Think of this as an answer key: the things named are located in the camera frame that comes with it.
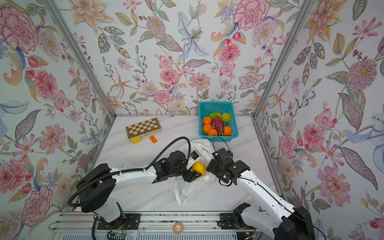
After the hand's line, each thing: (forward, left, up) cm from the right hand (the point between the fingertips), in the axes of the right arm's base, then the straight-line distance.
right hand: (211, 169), depth 82 cm
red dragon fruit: (+37, -6, -3) cm, 37 cm away
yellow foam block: (+24, +51, -8) cm, 57 cm away
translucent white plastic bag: (-12, +14, +2) cm, 19 cm away
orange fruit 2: (+34, +2, -4) cm, 34 cm away
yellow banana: (+49, -8, -6) cm, 50 cm away
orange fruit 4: (+31, -12, -4) cm, 33 cm away
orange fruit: (+43, +1, -6) cm, 43 cm away
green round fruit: (+47, -4, -4) cm, 47 cm away
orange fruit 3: (+29, -2, -3) cm, 29 cm away
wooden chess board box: (+33, +47, -6) cm, 58 cm away
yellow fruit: (-1, +7, +4) cm, 8 cm away
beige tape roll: (-26, +15, -10) cm, 32 cm away
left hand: (-2, +7, 0) cm, 7 cm away
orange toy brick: (+26, +40, -9) cm, 48 cm away
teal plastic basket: (+55, +2, -6) cm, 56 cm away
